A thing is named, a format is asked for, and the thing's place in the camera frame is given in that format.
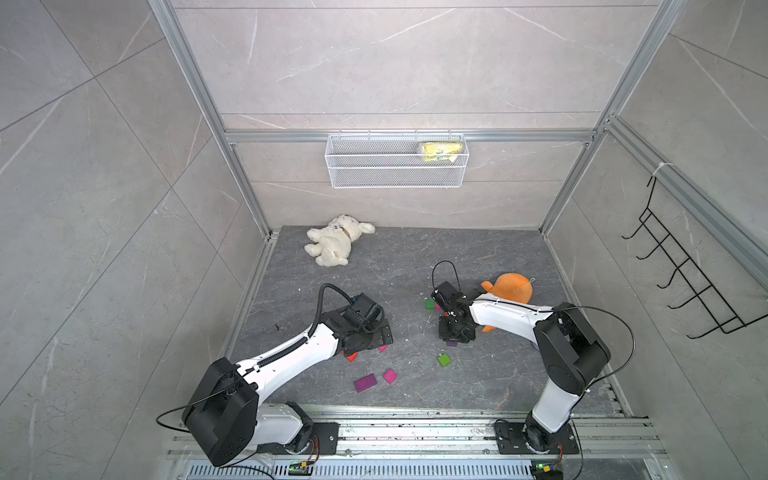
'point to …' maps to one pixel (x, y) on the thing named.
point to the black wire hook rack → (726, 319)
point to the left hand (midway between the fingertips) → (381, 334)
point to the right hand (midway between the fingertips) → (449, 336)
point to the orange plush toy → (510, 286)
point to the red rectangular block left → (352, 357)
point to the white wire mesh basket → (396, 161)
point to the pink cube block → (390, 376)
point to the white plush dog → (333, 241)
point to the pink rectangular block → (383, 348)
